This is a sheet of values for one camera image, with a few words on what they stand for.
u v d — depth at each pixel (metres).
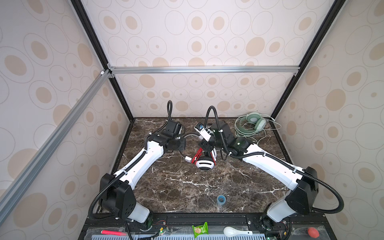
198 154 0.78
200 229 0.70
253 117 1.12
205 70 0.92
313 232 0.68
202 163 0.74
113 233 0.73
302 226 0.73
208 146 0.68
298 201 0.45
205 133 0.65
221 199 0.81
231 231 0.71
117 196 0.41
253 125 1.12
